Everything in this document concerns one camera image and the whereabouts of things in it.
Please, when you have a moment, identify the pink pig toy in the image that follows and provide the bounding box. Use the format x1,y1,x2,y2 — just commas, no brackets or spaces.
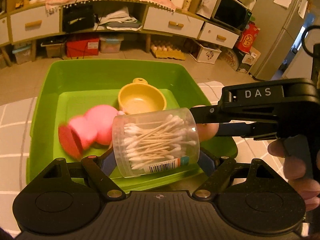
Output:
58,105,119,160

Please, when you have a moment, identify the clear cotton swab jar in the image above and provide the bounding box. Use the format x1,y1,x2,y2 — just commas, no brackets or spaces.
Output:
112,108,200,178

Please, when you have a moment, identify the yellow toy pot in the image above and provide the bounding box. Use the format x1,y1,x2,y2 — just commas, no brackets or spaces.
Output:
118,77,167,114

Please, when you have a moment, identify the person's right hand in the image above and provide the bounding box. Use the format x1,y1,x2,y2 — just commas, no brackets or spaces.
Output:
191,104,320,212

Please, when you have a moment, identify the white cutout storage box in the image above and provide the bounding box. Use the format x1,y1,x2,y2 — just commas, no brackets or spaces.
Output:
189,41,221,64

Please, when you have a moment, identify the red gift box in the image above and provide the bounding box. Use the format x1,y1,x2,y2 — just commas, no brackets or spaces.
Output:
235,21,260,53

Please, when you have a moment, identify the green plastic storage bin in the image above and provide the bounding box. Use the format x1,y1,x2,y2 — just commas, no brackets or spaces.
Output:
26,58,238,194

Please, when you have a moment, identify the grey refrigerator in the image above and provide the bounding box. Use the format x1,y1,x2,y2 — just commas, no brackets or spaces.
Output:
249,0,309,80

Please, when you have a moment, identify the egg carton tray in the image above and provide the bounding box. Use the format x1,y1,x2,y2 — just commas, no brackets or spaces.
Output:
150,40,185,61

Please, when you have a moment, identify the black microwave oven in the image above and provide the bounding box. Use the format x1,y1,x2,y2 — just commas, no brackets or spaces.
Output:
210,0,252,31

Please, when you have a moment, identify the red cardboard box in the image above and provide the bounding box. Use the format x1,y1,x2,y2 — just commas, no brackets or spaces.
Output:
66,33,99,58

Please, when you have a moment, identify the clear plastic storage box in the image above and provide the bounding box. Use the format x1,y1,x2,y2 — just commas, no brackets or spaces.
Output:
99,34,124,54

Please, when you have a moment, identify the black bag on shelf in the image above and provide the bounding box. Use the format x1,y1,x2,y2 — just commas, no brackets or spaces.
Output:
62,4,95,33

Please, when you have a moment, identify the wooden tv cabinet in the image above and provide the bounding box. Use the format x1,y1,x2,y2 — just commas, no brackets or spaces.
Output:
1,0,240,63

